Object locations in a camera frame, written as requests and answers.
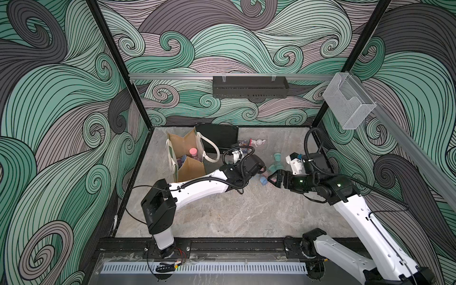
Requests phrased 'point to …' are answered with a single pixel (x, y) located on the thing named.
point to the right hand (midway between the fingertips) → (274, 181)
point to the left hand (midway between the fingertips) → (249, 161)
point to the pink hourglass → (193, 151)
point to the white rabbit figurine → (258, 142)
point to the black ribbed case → (225, 135)
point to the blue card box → (243, 143)
